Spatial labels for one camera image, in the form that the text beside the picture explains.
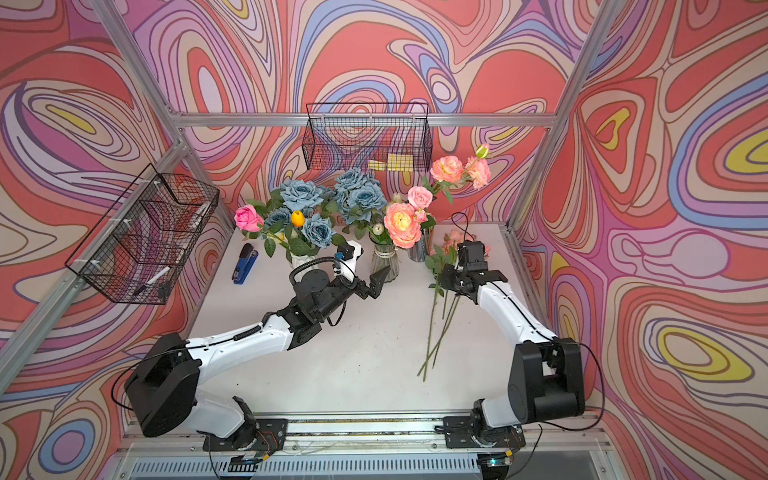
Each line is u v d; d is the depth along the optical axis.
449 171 0.65
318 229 0.70
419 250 1.03
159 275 0.74
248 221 0.59
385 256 0.93
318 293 0.58
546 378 0.43
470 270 0.67
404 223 0.65
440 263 1.02
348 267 0.61
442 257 1.03
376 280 0.68
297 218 0.68
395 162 0.82
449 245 1.05
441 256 1.04
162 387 0.42
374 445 0.73
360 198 0.75
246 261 1.08
